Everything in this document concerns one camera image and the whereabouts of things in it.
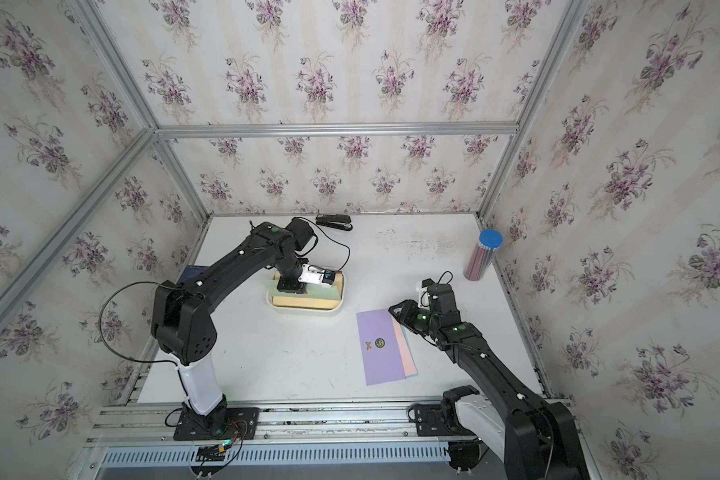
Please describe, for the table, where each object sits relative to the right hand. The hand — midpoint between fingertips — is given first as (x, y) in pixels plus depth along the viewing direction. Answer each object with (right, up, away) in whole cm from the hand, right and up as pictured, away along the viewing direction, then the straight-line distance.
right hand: (395, 311), depth 83 cm
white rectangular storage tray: (-38, +2, +8) cm, 39 cm away
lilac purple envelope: (-4, -13, +1) cm, 14 cm away
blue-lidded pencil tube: (+28, +16, +7) cm, 33 cm away
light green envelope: (-23, +6, -4) cm, 24 cm away
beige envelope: (-20, 0, +8) cm, 22 cm away
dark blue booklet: (-70, +9, +20) cm, 74 cm away
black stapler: (-20, +28, +32) cm, 47 cm away
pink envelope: (+3, -15, +1) cm, 15 cm away
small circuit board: (-45, -31, -12) cm, 56 cm away
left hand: (-27, +7, +3) cm, 28 cm away
